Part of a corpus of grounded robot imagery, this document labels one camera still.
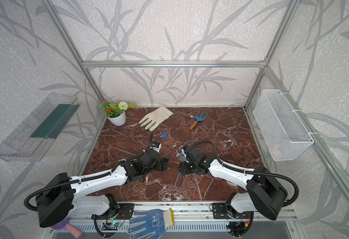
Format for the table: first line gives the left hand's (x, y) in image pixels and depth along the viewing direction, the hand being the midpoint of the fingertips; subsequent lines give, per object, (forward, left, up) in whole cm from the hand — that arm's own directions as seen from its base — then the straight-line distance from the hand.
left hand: (163, 159), depth 84 cm
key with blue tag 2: (+7, -10, -7) cm, 14 cm away
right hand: (-4, -10, -3) cm, 11 cm away
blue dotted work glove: (-29, +4, -7) cm, 30 cm away
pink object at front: (-33, +39, -8) cm, 51 cm away
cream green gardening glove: (+34, +13, -7) cm, 37 cm away
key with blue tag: (+22, +2, -8) cm, 24 cm away
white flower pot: (+30, +34, -2) cm, 46 cm away
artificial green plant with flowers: (+32, +35, +7) cm, 48 cm away
